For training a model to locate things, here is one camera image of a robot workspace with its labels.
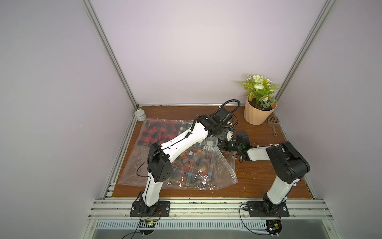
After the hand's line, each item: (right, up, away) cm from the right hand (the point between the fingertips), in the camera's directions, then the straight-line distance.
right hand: (214, 138), depth 91 cm
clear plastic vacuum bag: (-49, -17, -4) cm, 52 cm away
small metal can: (-53, +15, +18) cm, 58 cm away
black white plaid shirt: (-3, -3, -1) cm, 4 cm away
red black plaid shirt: (-39, +3, +12) cm, 41 cm away
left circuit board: (-36, -39, -19) cm, 57 cm away
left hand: (+4, +6, -10) cm, 13 cm away
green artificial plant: (+29, +31, -1) cm, 42 cm away
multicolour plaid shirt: (-13, -17, -8) cm, 23 cm away
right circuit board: (+26, -39, -21) cm, 52 cm away
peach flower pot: (+29, +18, +3) cm, 34 cm away
